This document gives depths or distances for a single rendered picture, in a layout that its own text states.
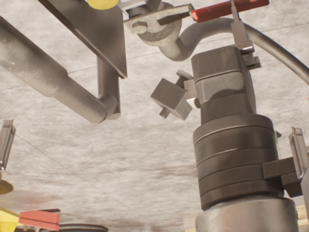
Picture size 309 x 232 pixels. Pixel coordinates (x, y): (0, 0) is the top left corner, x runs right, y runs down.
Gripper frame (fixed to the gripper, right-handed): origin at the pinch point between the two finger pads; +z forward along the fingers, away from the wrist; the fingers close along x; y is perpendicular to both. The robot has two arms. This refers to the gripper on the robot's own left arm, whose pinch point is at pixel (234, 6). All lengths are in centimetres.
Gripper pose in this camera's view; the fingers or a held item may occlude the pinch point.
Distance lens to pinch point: 51.5
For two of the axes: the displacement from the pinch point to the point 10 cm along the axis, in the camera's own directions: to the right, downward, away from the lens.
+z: -0.9, -9.1, 3.9
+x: 3.7, 3.4, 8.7
